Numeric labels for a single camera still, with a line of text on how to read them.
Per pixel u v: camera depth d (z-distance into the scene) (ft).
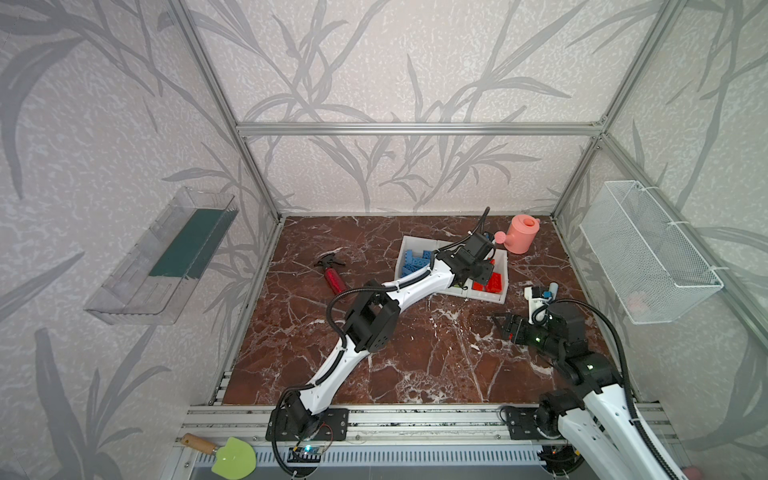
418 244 3.45
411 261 3.34
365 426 2.47
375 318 1.87
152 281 2.07
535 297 2.31
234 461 2.28
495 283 3.16
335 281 3.24
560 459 2.31
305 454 2.36
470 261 2.38
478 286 3.23
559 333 1.97
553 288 3.21
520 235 3.34
